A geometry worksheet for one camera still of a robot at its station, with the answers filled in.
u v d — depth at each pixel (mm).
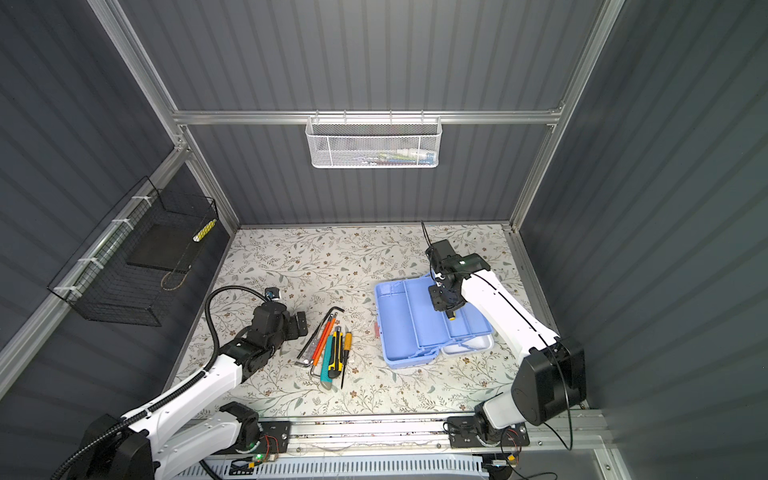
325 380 817
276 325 669
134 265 723
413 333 819
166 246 779
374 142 1241
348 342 889
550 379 413
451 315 795
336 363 841
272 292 754
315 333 911
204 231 818
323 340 891
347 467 771
